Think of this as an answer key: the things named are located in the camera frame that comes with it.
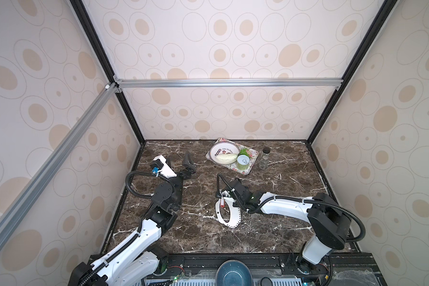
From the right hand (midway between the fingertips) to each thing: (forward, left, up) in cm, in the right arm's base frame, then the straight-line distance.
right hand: (238, 187), depth 90 cm
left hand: (-1, +22, +28) cm, 36 cm away
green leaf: (+23, -5, +2) cm, 23 cm away
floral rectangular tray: (+28, -12, -7) cm, 31 cm away
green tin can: (+18, -4, -2) cm, 18 cm away
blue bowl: (-36, +4, -6) cm, 36 cm away
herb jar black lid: (+23, -18, +3) cm, 30 cm away
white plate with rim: (+34, +7, -7) cm, 35 cm away
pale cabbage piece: (+22, +5, -3) cm, 23 cm away
